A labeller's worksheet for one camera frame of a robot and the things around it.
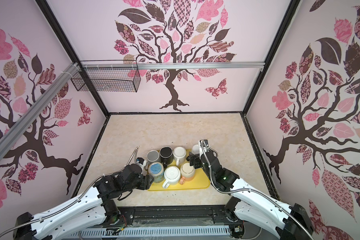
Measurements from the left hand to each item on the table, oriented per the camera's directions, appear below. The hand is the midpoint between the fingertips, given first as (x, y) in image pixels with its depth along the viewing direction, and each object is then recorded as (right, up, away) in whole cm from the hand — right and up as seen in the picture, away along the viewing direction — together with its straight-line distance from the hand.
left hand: (148, 181), depth 78 cm
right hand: (+26, +17, 0) cm, 31 cm away
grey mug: (+1, +12, +7) cm, 14 cm away
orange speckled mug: (+21, +4, +2) cm, 21 cm away
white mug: (+16, +12, +10) cm, 23 cm away
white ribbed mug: (+12, +3, +2) cm, 13 cm away
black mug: (+9, +13, +8) cm, 17 cm away
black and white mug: (+26, +15, +10) cm, 32 cm away
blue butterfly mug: (+4, +6, 0) cm, 7 cm away
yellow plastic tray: (+28, -3, +8) cm, 30 cm away
